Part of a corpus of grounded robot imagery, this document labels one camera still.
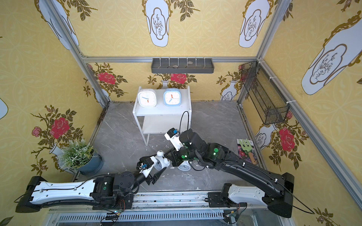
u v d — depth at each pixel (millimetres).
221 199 701
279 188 398
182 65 923
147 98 701
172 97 704
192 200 760
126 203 725
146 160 603
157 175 596
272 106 825
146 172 572
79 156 731
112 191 532
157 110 724
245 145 946
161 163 638
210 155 477
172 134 572
